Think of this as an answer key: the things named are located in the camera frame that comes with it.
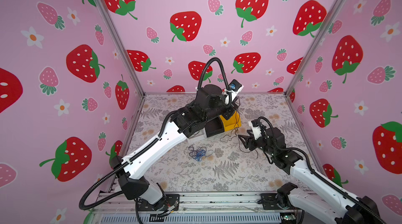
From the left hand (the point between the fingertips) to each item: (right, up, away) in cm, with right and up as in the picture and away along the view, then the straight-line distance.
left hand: (237, 96), depth 61 cm
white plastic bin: (-18, -22, +33) cm, 44 cm away
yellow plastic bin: (+7, -14, +42) cm, 45 cm away
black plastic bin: (-7, -18, +46) cm, 50 cm away
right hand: (+7, -17, +18) cm, 26 cm away
